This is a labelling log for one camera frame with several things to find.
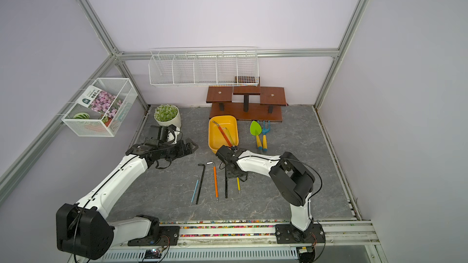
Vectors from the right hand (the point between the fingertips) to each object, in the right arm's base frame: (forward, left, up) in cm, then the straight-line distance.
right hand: (234, 171), depth 92 cm
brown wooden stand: (+42, -8, +7) cm, 43 cm away
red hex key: (+24, +7, 0) cm, 25 cm away
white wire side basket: (+7, +59, +31) cm, 67 cm away
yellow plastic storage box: (+19, +11, 0) cm, 22 cm away
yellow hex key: (-7, -2, 0) cm, 8 cm away
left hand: (+3, +19, +16) cm, 25 cm away
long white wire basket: (+48, +16, +29) cm, 58 cm away
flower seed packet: (+16, +54, +34) cm, 65 cm away
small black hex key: (+3, +16, 0) cm, 16 cm away
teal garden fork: (+26, -18, -1) cm, 31 cm away
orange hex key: (-4, +9, 0) cm, 10 cm away
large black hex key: (-8, +4, -1) cm, 9 cm away
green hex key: (+24, +4, 0) cm, 24 cm away
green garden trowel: (+27, -13, -1) cm, 30 cm away
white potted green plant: (+28, +37, +13) cm, 48 cm away
